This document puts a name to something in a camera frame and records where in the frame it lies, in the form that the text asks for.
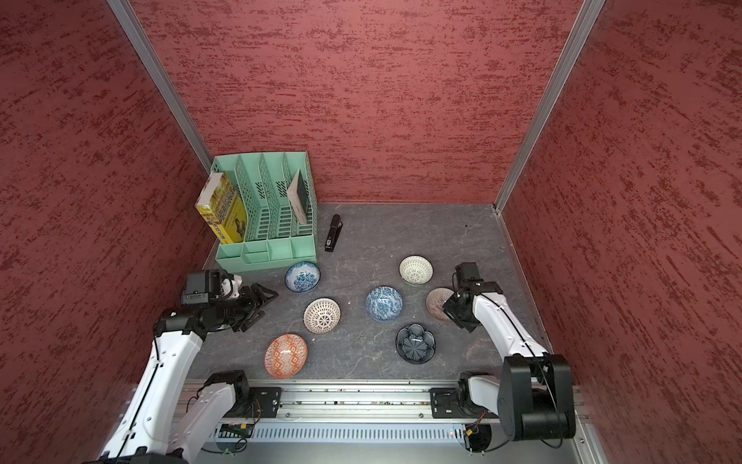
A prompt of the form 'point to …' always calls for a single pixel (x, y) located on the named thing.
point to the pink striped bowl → (435, 300)
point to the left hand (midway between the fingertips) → (271, 308)
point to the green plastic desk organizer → (274, 235)
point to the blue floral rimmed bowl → (302, 276)
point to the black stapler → (336, 227)
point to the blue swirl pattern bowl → (384, 304)
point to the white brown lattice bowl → (322, 315)
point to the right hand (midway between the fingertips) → (451, 319)
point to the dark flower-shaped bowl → (414, 344)
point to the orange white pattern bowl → (285, 355)
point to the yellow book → (222, 208)
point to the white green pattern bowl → (415, 270)
